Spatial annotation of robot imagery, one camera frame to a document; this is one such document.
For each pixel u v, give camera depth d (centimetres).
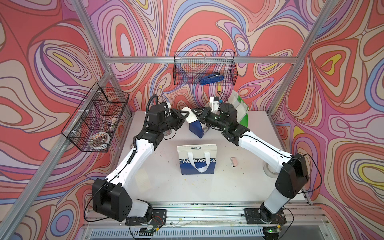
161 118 60
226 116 57
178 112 67
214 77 88
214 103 70
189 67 96
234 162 91
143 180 86
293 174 44
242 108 91
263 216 65
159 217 73
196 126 101
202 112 67
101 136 71
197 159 76
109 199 40
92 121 67
